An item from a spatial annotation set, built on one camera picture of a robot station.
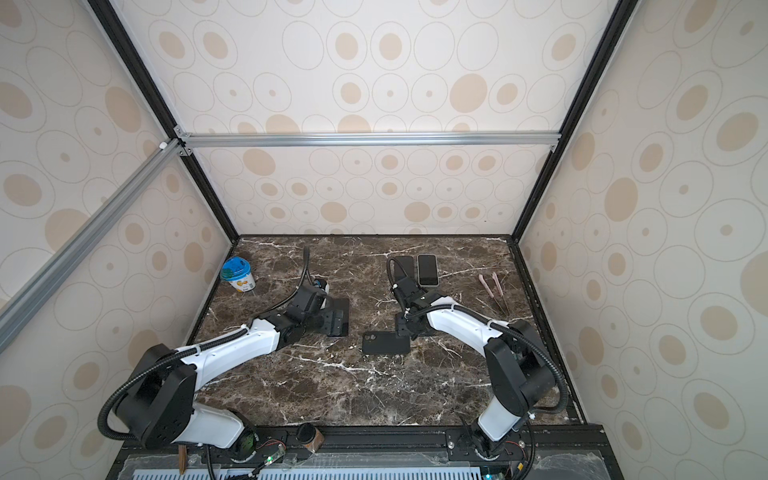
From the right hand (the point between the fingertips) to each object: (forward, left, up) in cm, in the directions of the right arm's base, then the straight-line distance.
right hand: (410, 328), depth 90 cm
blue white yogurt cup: (+18, +56, +6) cm, 59 cm away
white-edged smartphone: (+26, -8, -5) cm, 28 cm away
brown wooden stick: (-32, +57, -4) cm, 66 cm away
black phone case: (-2, +8, -5) cm, 10 cm away
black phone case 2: (+29, +1, -5) cm, 29 cm away
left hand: (+3, +22, +5) cm, 22 cm away
